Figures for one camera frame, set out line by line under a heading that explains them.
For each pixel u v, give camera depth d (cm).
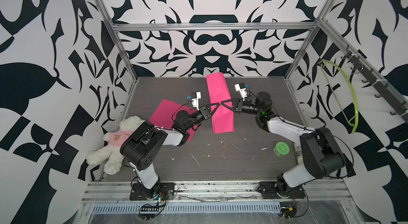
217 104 78
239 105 71
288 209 70
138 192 72
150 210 73
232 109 74
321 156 45
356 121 66
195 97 76
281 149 83
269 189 74
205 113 72
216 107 78
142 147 48
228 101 77
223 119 76
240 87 76
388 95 55
